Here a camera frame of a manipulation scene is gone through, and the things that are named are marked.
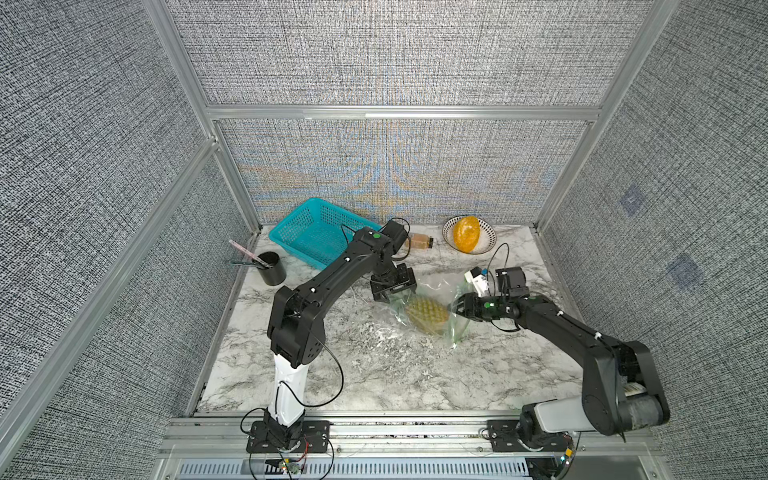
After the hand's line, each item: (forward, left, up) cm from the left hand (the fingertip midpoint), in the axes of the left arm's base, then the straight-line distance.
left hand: (412, 292), depth 83 cm
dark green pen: (+14, +50, -3) cm, 52 cm away
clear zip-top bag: (+5, -10, -7) cm, 13 cm away
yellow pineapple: (-4, -5, -7) cm, 9 cm away
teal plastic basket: (+38, +32, -15) cm, 52 cm away
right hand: (-1, -11, -4) cm, 12 cm away
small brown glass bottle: (+29, -7, -11) cm, 32 cm away
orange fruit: (+30, -24, -9) cm, 39 cm away
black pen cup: (+17, +45, -14) cm, 50 cm away
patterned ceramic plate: (+31, -33, -14) cm, 48 cm away
